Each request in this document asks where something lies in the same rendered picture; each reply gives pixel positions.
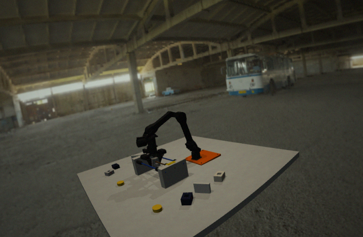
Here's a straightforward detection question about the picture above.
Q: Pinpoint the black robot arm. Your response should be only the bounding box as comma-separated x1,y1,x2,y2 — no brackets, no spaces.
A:
136,111,202,160

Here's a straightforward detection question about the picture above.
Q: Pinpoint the three-wire cable run between two white terminal blocks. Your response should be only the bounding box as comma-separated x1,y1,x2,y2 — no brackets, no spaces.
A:
132,155,189,188

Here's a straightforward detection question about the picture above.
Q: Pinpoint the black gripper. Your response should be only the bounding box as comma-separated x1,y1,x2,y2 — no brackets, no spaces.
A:
140,144,166,166

